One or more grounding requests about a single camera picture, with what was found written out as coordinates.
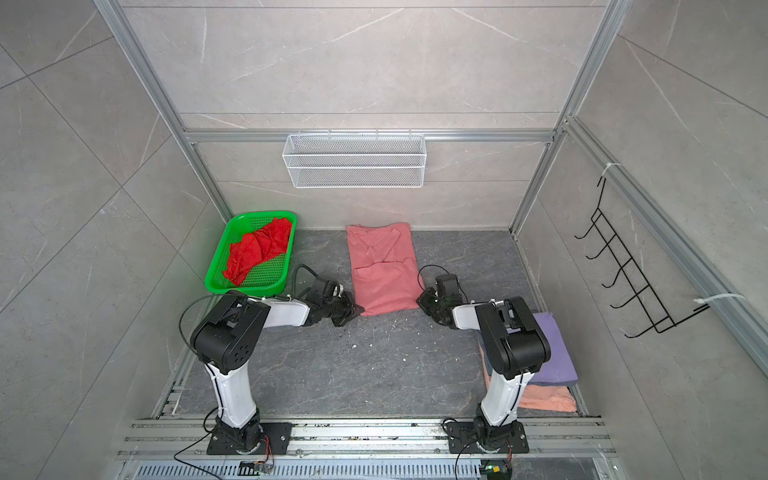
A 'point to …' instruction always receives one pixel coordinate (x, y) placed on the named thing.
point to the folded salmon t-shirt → (542, 397)
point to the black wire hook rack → (641, 289)
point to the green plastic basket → (265, 279)
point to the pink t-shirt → (385, 266)
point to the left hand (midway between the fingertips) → (367, 302)
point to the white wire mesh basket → (355, 160)
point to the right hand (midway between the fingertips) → (416, 295)
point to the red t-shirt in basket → (252, 249)
